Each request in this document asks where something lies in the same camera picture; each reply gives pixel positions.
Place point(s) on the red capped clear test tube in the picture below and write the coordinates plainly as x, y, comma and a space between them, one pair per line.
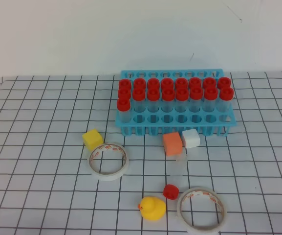
176, 171

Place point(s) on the front row red capped tube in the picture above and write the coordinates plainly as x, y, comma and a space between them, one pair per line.
123, 106

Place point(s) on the middle row tube two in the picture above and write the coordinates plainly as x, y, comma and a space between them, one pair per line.
138, 96

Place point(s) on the row tube two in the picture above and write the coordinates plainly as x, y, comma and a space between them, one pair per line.
139, 83
138, 96

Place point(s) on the middle row tube three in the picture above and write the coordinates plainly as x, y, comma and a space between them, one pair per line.
153, 100

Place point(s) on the row tube three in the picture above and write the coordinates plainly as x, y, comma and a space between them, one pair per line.
153, 83
153, 100

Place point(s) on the middle row tube one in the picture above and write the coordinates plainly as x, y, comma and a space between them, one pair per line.
124, 93

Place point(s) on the row tube one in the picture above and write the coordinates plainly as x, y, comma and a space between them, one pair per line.
124, 93
124, 84

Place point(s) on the back row tube two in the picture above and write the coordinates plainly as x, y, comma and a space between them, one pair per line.
139, 83

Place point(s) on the middle row tube four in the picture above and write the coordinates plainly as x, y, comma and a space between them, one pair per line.
168, 96

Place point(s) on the row tube four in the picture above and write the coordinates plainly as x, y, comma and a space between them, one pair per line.
167, 83
168, 96

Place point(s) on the back row tube three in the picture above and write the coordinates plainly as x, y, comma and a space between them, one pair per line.
153, 83

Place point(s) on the back row tube one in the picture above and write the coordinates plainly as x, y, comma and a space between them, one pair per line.
124, 84

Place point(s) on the back row tube four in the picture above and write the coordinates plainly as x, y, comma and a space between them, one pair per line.
167, 83

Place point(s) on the middle row tube five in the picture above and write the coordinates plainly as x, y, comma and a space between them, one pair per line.
181, 96

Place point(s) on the row tube five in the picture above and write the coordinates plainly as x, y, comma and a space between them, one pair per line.
181, 96
181, 83

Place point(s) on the back row tube five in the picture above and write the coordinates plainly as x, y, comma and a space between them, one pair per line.
181, 83

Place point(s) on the middle row tube six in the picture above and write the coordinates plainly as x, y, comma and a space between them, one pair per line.
196, 95

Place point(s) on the row tube six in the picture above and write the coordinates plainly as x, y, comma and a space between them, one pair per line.
196, 95
194, 82

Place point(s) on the blue test tube rack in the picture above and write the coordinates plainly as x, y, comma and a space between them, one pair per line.
207, 123

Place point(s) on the back row tube six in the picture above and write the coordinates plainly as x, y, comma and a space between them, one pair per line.
194, 82

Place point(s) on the middle row tube seven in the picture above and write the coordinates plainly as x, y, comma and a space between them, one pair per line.
210, 97

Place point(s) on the row tube seven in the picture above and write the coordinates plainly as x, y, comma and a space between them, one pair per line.
210, 97
209, 82

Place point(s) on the back row tube seven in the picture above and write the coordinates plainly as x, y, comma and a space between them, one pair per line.
209, 82

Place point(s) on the middle row tube eight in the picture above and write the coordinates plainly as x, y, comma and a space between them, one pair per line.
225, 97

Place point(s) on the row tube eight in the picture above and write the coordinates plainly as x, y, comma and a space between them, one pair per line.
223, 82
225, 97

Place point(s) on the back row tube eight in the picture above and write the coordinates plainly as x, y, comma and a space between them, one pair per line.
223, 82

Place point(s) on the orange foam cube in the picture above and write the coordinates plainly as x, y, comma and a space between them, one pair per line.
172, 143

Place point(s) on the yellow foam cube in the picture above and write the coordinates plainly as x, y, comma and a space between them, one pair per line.
92, 139

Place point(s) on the white foam cube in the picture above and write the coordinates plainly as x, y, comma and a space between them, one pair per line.
190, 138

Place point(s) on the left white tape roll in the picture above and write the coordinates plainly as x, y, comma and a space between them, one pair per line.
112, 147

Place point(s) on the yellow rubber duck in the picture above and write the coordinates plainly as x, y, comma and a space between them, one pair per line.
152, 208

